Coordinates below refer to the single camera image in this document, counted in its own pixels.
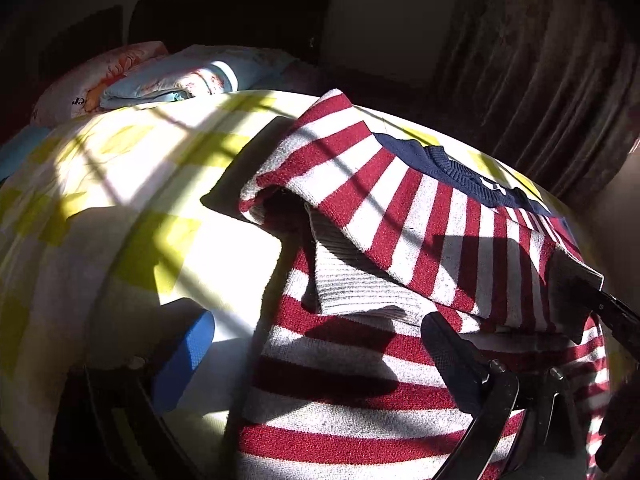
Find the dark wooden headboard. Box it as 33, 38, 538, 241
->
38, 0, 332, 79

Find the light blue folded blanket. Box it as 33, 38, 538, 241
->
100, 44, 295, 110

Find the pink floral pillow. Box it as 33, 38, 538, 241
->
30, 41, 168, 127

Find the yellow white checked bed sheet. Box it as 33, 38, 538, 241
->
1, 91, 587, 479

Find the red white striped sweater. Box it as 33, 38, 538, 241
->
235, 90, 608, 479

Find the dark brown curtain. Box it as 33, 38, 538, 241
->
432, 0, 640, 212

